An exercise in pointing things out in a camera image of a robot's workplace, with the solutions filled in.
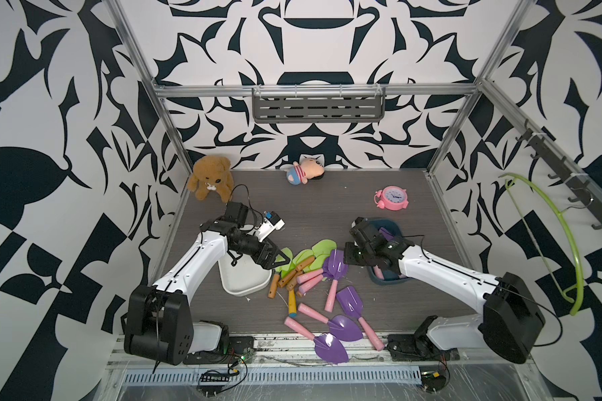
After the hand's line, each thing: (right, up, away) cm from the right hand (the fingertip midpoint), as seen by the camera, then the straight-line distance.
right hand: (343, 250), depth 85 cm
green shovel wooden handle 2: (-15, -5, +6) cm, 17 cm away
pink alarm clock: (+24, +18, +23) cm, 38 cm away
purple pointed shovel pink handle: (+18, +4, +12) cm, 22 cm away
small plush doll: (-11, +30, +25) cm, 41 cm away
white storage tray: (-34, -10, +2) cm, 35 cm away
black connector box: (+23, -34, -13) cm, 43 cm away
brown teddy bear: (-48, +27, +11) cm, 56 cm away
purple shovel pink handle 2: (+3, -17, -2) cm, 17 cm away
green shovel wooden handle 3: (-7, -2, +9) cm, 12 cm away
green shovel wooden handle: (-24, -13, -1) cm, 27 cm away
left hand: (-22, +1, -5) cm, 22 cm away
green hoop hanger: (+49, -6, -28) cm, 57 cm away
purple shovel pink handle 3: (-7, -26, -10) cm, 29 cm away
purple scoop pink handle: (-2, -22, -6) cm, 23 cm away
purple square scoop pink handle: (-3, -5, 0) cm, 6 cm away
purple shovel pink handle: (+12, -7, 0) cm, 14 cm away
